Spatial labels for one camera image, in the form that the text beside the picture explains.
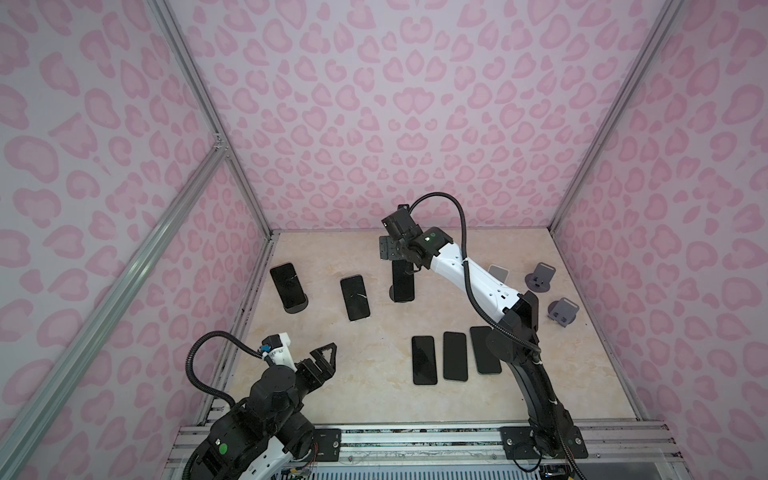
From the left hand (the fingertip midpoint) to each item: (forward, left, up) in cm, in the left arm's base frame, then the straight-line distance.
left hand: (328, 350), depth 69 cm
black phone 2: (+22, -3, -12) cm, 25 cm away
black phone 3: (+25, -18, -11) cm, 33 cm away
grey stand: (+17, -68, -17) cm, 72 cm away
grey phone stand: (+28, -64, -15) cm, 71 cm away
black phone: (+24, +17, -8) cm, 30 cm away
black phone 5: (+7, -33, -20) cm, 39 cm away
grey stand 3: (+24, -15, -14) cm, 32 cm away
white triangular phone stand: (+29, -49, -12) cm, 59 cm away
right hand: (+32, -17, +2) cm, 36 cm away
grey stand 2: (+21, +15, -16) cm, 30 cm away
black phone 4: (+4, -24, -22) cm, 33 cm away
